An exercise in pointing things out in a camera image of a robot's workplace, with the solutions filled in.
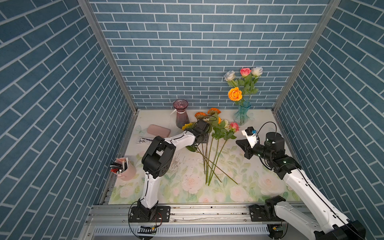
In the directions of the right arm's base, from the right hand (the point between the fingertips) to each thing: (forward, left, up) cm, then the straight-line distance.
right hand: (239, 141), depth 76 cm
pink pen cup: (-13, +61, -14) cm, 64 cm away
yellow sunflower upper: (+21, +30, -16) cm, 40 cm away
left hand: (+13, +16, -18) cm, 28 cm away
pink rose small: (+24, -1, -18) cm, 30 cm away
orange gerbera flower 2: (+31, +23, -15) cm, 42 cm away
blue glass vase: (+32, -7, -15) cm, 36 cm away
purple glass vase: (+24, +35, -12) cm, 44 cm away
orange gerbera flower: (+34, +13, -12) cm, 39 cm away
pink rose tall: (+42, -7, +9) cm, 43 cm away
